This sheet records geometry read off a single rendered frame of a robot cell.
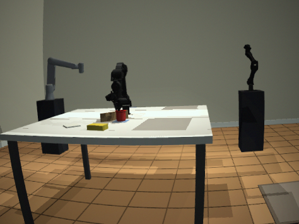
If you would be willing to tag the red translucent cup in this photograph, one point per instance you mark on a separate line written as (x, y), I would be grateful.
(121, 115)

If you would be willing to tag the brown wooden bar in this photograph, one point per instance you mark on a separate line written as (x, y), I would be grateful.
(110, 116)

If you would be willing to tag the yellow block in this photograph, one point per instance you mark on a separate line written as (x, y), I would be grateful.
(97, 127)

